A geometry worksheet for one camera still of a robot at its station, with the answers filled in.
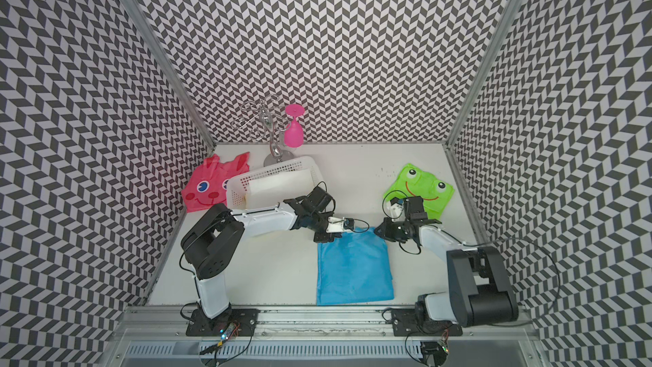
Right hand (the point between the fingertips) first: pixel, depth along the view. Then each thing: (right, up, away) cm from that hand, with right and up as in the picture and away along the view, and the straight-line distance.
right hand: (375, 235), depth 88 cm
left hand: (-14, 0, +1) cm, 14 cm away
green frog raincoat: (+17, +18, +14) cm, 28 cm away
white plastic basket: (-51, +15, +6) cm, 54 cm away
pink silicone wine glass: (-31, +38, +10) cm, 50 cm away
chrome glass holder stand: (-41, +42, +1) cm, 59 cm away
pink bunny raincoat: (-67, +17, +14) cm, 71 cm away
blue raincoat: (-8, -9, -7) cm, 14 cm away
